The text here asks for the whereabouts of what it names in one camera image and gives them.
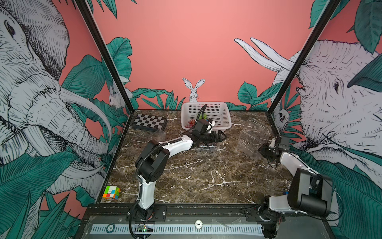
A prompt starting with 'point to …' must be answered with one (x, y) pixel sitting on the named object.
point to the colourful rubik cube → (112, 191)
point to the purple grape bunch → (207, 146)
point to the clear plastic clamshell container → (198, 148)
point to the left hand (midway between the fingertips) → (224, 136)
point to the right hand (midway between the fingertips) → (259, 145)
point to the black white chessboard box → (150, 122)
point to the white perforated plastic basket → (219, 112)
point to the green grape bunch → (205, 116)
